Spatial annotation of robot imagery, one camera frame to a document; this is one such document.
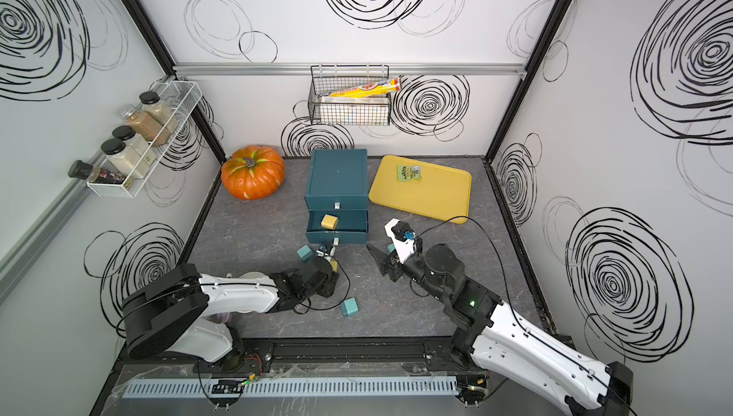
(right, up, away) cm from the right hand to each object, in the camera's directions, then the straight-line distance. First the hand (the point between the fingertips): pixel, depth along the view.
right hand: (380, 239), depth 67 cm
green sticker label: (+13, +17, +47) cm, 52 cm away
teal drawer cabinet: (-13, +13, +19) cm, 26 cm away
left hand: (-14, -16, +22) cm, 30 cm away
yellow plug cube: (-15, +1, +22) cm, 27 cm away
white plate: (-36, -14, +16) cm, 42 cm away
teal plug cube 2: (-8, -22, +13) cm, 26 cm away
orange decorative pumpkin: (-44, +17, +32) cm, 57 cm away
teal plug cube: (-24, -9, +25) cm, 35 cm away
